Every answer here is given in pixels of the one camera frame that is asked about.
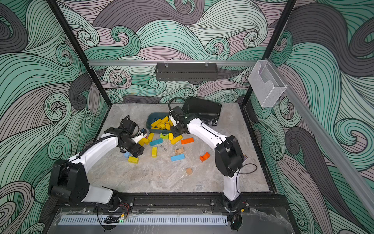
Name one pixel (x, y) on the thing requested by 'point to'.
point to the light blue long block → (177, 157)
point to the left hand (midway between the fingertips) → (135, 146)
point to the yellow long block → (176, 139)
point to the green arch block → (166, 137)
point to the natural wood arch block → (179, 151)
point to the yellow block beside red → (151, 136)
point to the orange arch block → (205, 157)
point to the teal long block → (156, 142)
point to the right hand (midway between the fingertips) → (175, 131)
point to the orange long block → (187, 141)
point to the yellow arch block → (142, 141)
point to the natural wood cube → (189, 171)
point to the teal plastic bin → (154, 116)
